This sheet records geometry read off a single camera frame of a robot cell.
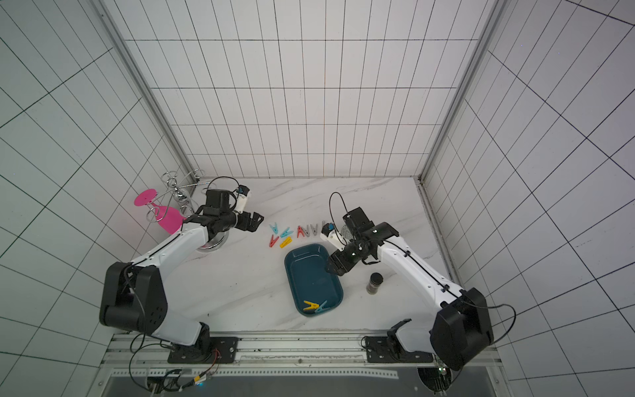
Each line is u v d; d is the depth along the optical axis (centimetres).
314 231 101
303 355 73
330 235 71
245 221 79
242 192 79
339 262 67
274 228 101
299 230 100
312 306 81
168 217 87
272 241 98
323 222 101
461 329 39
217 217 68
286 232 100
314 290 87
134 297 44
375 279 78
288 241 96
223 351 73
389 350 72
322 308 79
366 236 57
